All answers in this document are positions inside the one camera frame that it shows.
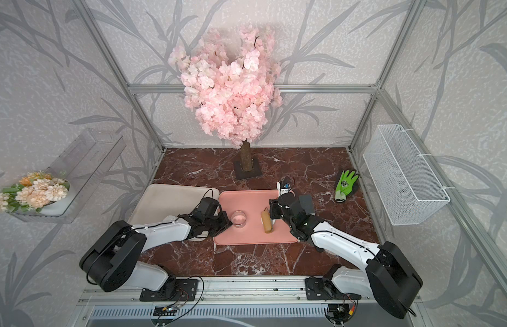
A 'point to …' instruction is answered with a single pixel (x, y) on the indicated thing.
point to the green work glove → (345, 185)
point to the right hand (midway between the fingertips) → (271, 199)
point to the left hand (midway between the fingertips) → (234, 224)
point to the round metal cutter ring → (238, 219)
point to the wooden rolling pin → (267, 221)
